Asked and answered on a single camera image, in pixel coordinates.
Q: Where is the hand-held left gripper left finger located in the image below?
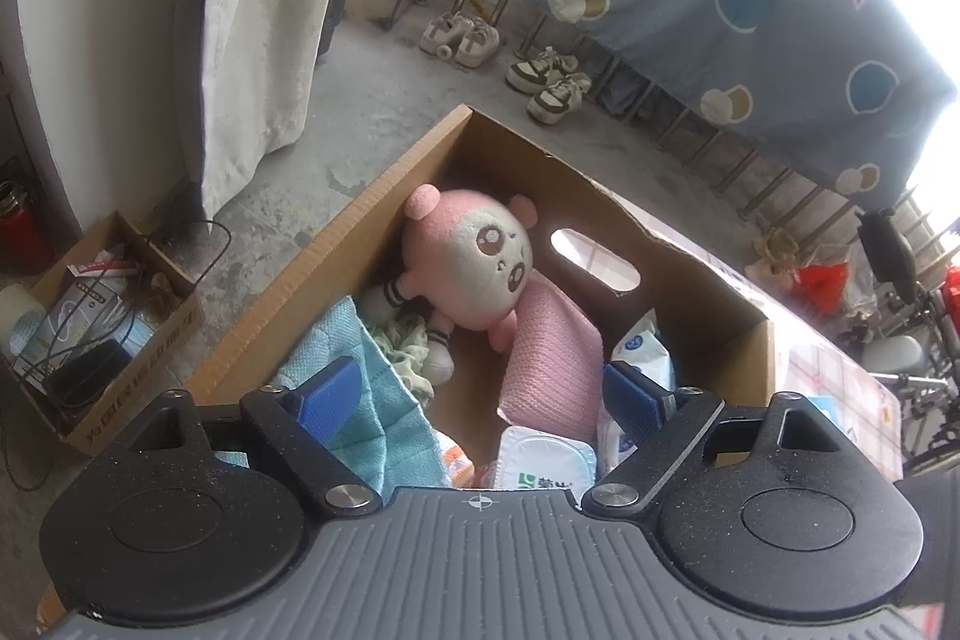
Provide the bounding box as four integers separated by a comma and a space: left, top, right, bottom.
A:
142, 355, 382, 521

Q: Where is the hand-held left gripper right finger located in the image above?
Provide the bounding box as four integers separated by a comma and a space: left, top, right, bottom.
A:
581, 361, 837, 522

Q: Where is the blue white tissue pack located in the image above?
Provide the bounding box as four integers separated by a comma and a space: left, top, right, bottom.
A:
595, 308, 681, 485

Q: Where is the teal towel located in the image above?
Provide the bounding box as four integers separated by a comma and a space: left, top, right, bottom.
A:
214, 297, 452, 492

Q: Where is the green scrunchie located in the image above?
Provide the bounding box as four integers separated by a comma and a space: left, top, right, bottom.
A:
362, 308, 437, 402

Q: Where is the pink knitted cloth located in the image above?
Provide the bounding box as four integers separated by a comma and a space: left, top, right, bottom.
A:
495, 278, 606, 444

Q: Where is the white yogurt cup green label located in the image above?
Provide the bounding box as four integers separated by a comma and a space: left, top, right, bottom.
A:
490, 425, 599, 492

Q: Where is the brown cardboard box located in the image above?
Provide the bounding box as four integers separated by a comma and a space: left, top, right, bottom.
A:
184, 104, 777, 491

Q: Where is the small yogurt bottle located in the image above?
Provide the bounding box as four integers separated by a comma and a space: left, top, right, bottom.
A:
439, 434, 479, 489

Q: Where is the pink plush doll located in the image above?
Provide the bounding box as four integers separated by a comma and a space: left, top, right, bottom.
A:
367, 182, 542, 387

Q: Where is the small cardboard box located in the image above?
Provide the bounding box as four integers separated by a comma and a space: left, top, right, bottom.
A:
0, 211, 205, 459

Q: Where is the beige crumpled bag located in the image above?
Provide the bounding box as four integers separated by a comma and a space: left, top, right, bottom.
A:
748, 226, 801, 290

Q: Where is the small red bag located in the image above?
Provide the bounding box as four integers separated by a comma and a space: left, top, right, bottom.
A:
793, 260, 854, 316

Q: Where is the black device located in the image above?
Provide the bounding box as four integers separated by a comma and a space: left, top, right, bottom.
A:
43, 338, 134, 410

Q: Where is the white plastic bag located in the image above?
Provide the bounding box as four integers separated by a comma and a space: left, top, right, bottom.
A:
825, 241, 872, 320

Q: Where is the wheelchair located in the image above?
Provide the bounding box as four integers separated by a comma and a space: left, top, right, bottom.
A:
855, 207, 960, 485

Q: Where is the dark hanging garment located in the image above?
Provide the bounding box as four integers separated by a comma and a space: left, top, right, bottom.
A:
598, 61, 677, 125

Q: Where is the white dark sneaker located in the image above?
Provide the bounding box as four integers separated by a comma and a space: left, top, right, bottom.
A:
505, 46, 576, 95
527, 72, 595, 125

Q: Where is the white roll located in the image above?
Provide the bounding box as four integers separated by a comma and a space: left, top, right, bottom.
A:
0, 282, 51, 357

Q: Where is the red bottle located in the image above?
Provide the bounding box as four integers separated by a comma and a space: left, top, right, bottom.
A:
0, 181, 55, 275

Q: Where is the white curtain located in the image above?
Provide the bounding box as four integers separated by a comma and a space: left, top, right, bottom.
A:
180, 0, 370, 223

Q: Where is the metal railing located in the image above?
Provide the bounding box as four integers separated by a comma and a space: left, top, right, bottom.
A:
366, 0, 942, 236

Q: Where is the blue patterned hanging blanket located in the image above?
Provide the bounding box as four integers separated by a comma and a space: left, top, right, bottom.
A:
446, 0, 960, 215

